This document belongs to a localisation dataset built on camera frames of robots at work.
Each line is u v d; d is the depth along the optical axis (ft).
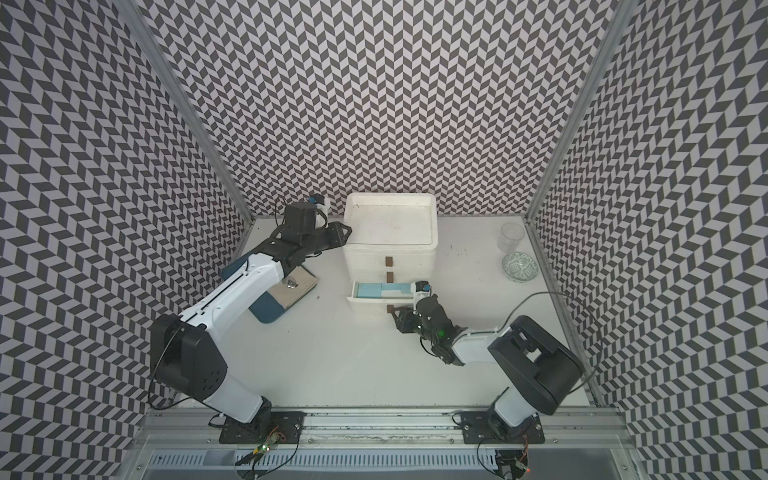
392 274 2.84
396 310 2.82
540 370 1.45
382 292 3.17
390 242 2.64
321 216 2.19
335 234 2.41
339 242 2.42
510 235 3.45
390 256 2.65
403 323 2.55
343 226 2.70
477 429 2.41
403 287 2.71
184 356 1.37
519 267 3.35
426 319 2.23
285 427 2.40
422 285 2.62
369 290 3.14
